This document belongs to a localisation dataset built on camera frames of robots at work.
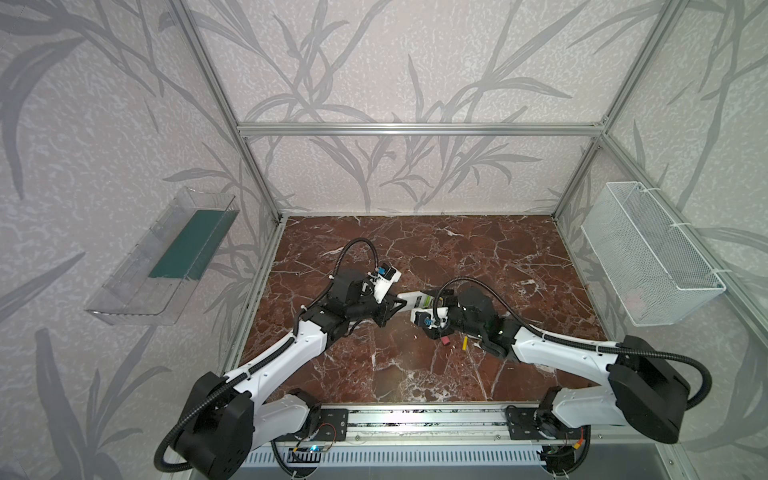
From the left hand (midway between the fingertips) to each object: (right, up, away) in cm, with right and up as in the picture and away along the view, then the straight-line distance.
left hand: (406, 294), depth 79 cm
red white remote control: (+2, -2, +2) cm, 4 cm away
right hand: (+5, 0, +3) cm, 6 cm away
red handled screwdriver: (+12, -15, +8) cm, 21 cm away
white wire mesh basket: (+52, +8, -16) cm, 55 cm away
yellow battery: (+17, -16, +7) cm, 24 cm away
